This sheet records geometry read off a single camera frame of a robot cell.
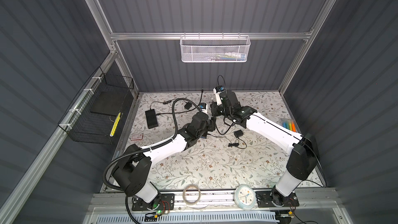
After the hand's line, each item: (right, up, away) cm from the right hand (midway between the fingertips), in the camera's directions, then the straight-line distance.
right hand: (212, 105), depth 83 cm
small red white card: (-47, -20, +13) cm, 52 cm away
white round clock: (+15, -43, -11) cm, 47 cm away
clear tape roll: (-15, -43, -9) cm, 47 cm away
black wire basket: (-55, -4, -10) cm, 56 cm away
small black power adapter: (+17, -17, +13) cm, 27 cm away
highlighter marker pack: (+52, -12, +18) cm, 57 cm away
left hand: (-1, -6, +2) cm, 6 cm away
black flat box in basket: (-51, +1, -9) cm, 51 cm away
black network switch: (-40, -9, +21) cm, 46 cm away
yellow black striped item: (-45, -9, -14) cm, 48 cm away
